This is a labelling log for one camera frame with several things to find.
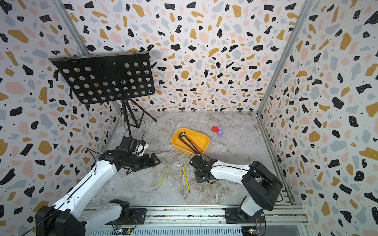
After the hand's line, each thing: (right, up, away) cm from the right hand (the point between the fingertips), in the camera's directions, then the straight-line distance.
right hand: (200, 177), depth 88 cm
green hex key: (-22, -1, -2) cm, 23 cm away
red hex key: (-10, +18, +13) cm, 24 cm away
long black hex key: (-8, +18, +14) cm, 24 cm away
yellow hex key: (-13, +6, +5) cm, 15 cm away
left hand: (-24, +11, -9) cm, 28 cm away
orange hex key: (-4, +18, +15) cm, 24 cm away
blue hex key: (+3, -3, -3) cm, 5 cm away
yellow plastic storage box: (+1, +20, +16) cm, 26 cm away
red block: (+11, +29, +21) cm, 37 cm away
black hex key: (-10, +19, +13) cm, 25 cm away
